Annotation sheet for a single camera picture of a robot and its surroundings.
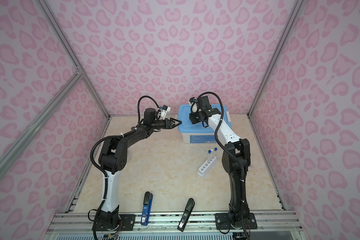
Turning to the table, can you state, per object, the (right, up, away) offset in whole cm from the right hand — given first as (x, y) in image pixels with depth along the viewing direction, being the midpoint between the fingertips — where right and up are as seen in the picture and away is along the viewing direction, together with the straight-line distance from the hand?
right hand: (193, 115), depth 94 cm
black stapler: (-3, -47, -21) cm, 51 cm away
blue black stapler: (-24, -45, -19) cm, 55 cm away
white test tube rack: (+7, -31, -6) cm, 32 cm away
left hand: (-8, -4, -1) cm, 9 cm away
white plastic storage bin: (-2, -14, +1) cm, 15 cm away
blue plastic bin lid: (-4, -7, -2) cm, 9 cm away
